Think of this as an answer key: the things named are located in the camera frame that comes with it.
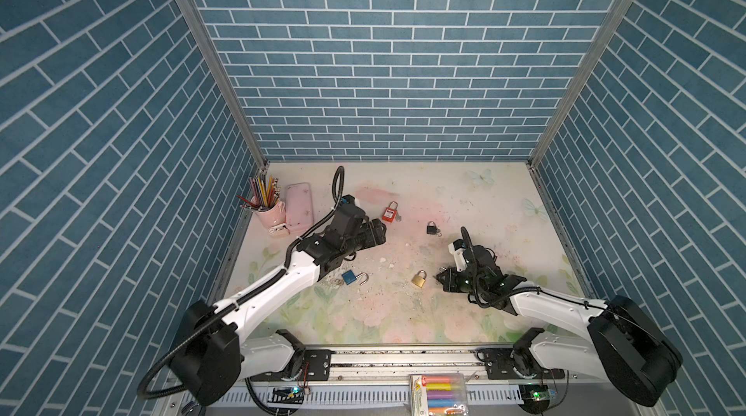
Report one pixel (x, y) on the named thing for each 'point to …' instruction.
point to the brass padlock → (420, 281)
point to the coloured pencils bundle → (264, 193)
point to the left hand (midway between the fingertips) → (379, 230)
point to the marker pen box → (438, 395)
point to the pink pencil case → (299, 212)
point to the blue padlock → (350, 277)
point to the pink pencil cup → (273, 217)
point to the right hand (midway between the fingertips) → (434, 274)
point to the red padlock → (389, 214)
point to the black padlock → (431, 229)
